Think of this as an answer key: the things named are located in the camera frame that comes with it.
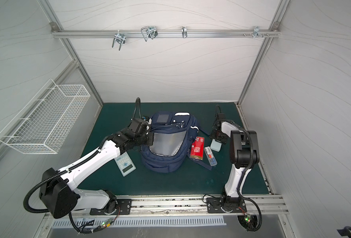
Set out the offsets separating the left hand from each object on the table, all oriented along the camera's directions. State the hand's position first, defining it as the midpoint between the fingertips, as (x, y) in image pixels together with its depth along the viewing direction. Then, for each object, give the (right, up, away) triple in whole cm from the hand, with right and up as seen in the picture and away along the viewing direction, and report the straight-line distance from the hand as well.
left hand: (151, 136), depth 80 cm
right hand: (+42, -4, +19) cm, 46 cm away
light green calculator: (-17, -17, +6) cm, 25 cm away
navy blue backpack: (+10, -10, +4) cm, 14 cm away
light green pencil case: (+39, -8, +14) cm, 42 cm away
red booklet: (+27, -10, +15) cm, 32 cm away
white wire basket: (-48, +7, -13) cm, 51 cm away
